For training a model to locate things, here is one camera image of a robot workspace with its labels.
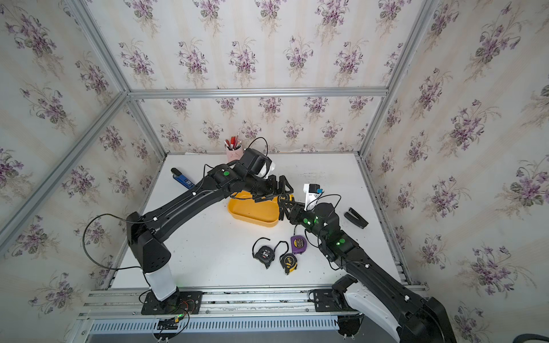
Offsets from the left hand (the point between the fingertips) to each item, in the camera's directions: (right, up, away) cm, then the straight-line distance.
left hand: (287, 194), depth 73 cm
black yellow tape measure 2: (+1, -27, +7) cm, 28 cm away
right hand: (-1, -3, +1) cm, 4 cm away
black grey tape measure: (-8, -24, +7) cm, 26 cm away
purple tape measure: (+5, -21, +11) cm, 24 cm away
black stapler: (+31, -12, +19) cm, 39 cm away
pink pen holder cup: (-26, +17, +37) cm, 48 cm away
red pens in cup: (-27, +23, +39) cm, 53 cm away
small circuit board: (-41, -44, -1) cm, 60 cm away
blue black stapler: (-52, +4, +34) cm, 62 cm away
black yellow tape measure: (-2, -2, +1) cm, 3 cm away
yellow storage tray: (-20, -9, +28) cm, 36 cm away
